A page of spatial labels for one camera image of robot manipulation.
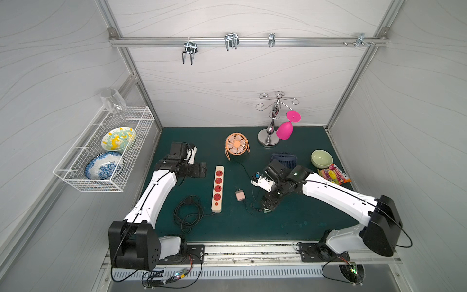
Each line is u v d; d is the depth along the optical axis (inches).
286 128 37.7
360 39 30.1
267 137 45.0
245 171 39.7
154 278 27.2
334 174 36.3
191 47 30.8
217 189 35.6
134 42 31.1
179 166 22.7
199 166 29.0
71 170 21.7
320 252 25.7
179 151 25.1
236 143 39.9
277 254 29.7
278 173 24.2
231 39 30.0
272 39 30.8
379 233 16.0
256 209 33.7
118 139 27.7
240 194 35.0
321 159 39.9
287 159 35.9
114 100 25.2
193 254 28.4
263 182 27.9
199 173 28.9
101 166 24.6
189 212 33.1
